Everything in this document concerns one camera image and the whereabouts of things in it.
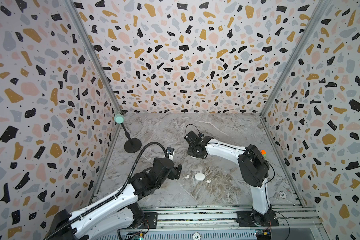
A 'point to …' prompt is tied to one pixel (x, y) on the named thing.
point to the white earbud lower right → (208, 181)
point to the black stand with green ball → (133, 145)
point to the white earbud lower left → (187, 176)
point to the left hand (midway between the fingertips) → (175, 160)
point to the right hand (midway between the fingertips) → (190, 150)
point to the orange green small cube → (263, 152)
